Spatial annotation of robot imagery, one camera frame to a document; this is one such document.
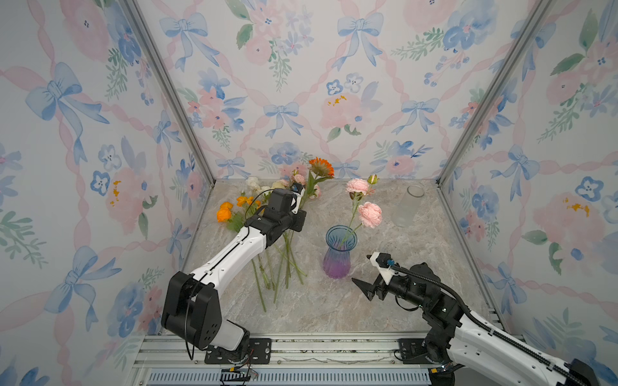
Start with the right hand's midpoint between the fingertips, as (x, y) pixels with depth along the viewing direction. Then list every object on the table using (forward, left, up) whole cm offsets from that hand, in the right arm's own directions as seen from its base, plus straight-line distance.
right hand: (362, 265), depth 75 cm
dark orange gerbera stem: (+30, +13, +14) cm, 35 cm away
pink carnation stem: (+8, 0, +15) cm, 17 cm away
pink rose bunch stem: (+46, +27, -11) cm, 55 cm away
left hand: (+19, +20, +4) cm, 28 cm away
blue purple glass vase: (+9, +6, 0) cm, 11 cm away
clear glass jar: (+30, -23, -13) cm, 40 cm away
